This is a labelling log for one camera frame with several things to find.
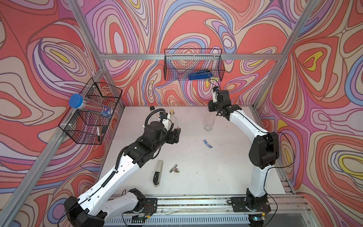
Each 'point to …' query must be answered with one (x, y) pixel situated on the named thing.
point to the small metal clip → (174, 168)
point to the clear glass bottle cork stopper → (174, 119)
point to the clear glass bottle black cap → (152, 108)
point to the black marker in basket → (98, 134)
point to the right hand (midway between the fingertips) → (211, 105)
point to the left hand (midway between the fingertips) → (175, 128)
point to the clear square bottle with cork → (210, 117)
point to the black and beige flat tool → (157, 175)
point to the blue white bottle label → (208, 145)
